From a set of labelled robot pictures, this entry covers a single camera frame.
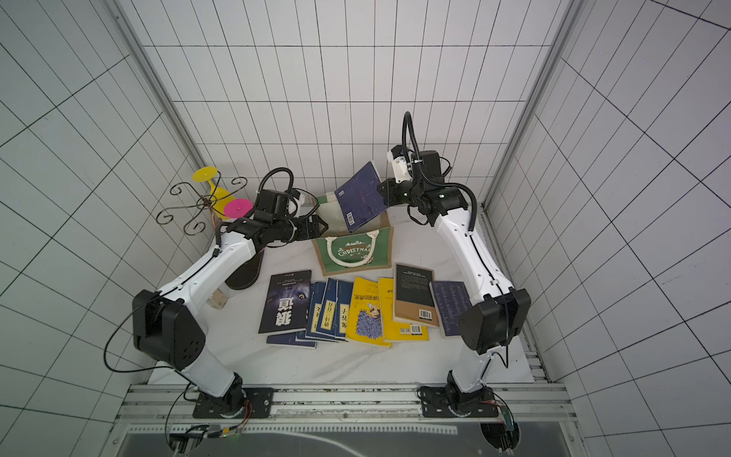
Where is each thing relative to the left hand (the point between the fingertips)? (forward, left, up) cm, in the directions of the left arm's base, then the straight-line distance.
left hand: (315, 233), depth 84 cm
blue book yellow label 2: (-13, 0, -16) cm, 20 cm away
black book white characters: (-17, +9, -16) cm, 25 cm away
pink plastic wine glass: (-1, +19, +12) cm, 23 cm away
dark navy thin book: (-12, -44, -20) cm, 49 cm away
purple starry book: (+7, -13, +8) cm, 17 cm away
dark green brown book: (-12, -31, -19) cm, 38 cm away
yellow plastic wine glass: (+5, +27, +10) cm, 30 cm away
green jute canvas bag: (0, -16, -7) cm, 18 cm away
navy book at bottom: (-26, +7, -18) cm, 32 cm away
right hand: (+8, -21, +14) cm, 27 cm away
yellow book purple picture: (-20, -15, -18) cm, 31 cm away
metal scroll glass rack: (+1, +30, +10) cm, 31 cm away
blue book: (-16, -8, -17) cm, 25 cm away
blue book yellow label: (-21, -4, -17) cm, 27 cm away
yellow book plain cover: (-23, -24, -18) cm, 38 cm away
